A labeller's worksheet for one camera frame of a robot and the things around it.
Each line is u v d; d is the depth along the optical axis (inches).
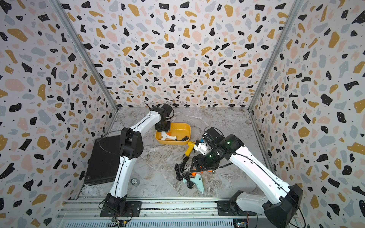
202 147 26.0
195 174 33.4
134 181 31.3
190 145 38.1
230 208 25.6
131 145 24.4
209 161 23.7
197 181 32.2
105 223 27.6
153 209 29.5
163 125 35.3
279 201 15.2
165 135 39.5
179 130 42.2
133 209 28.9
